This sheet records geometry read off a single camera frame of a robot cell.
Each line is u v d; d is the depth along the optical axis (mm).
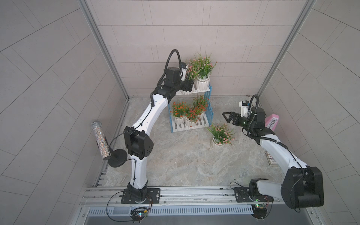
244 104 726
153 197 708
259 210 689
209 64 751
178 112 889
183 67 685
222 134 820
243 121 704
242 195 710
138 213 651
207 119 1000
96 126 708
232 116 714
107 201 692
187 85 721
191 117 845
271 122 833
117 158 808
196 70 742
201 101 962
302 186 395
